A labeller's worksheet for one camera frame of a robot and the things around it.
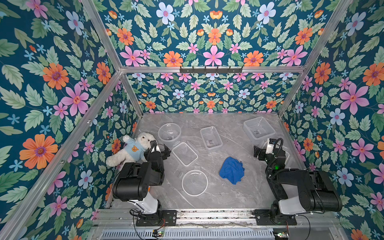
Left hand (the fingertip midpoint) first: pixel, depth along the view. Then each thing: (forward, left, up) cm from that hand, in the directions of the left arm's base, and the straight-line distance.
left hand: (157, 145), depth 92 cm
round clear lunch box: (+14, -5, -6) cm, 16 cm away
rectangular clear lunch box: (+8, -35, -8) cm, 37 cm away
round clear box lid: (-22, -22, -9) cm, 33 cm away
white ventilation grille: (-48, -47, -9) cm, 68 cm away
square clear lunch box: (+13, -71, -8) cm, 73 cm away
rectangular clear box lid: (-2, -17, -9) cm, 19 cm away
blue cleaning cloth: (-18, -45, -4) cm, 48 cm away
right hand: (-5, -68, -1) cm, 69 cm away
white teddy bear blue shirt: (-2, +14, 0) cm, 14 cm away
